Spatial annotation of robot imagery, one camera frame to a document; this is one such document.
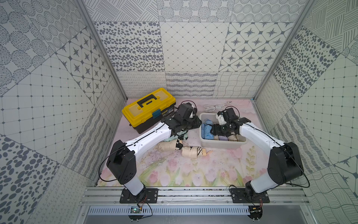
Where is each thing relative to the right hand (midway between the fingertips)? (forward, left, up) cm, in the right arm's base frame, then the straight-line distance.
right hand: (216, 132), depth 89 cm
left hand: (0, +10, +14) cm, 17 cm away
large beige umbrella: (-1, -1, -4) cm, 4 cm away
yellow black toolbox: (+10, +45, +8) cm, 47 cm away
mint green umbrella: (0, +23, -4) cm, 24 cm away
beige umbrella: (-1, -14, -4) cm, 15 cm away
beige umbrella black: (-7, +30, -4) cm, 31 cm away
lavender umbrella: (-1, -5, -6) cm, 8 cm away
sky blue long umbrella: (+3, +6, -2) cm, 7 cm away
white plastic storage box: (-5, +2, -4) cm, 7 cm away
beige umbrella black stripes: (-11, +14, -5) cm, 19 cm away
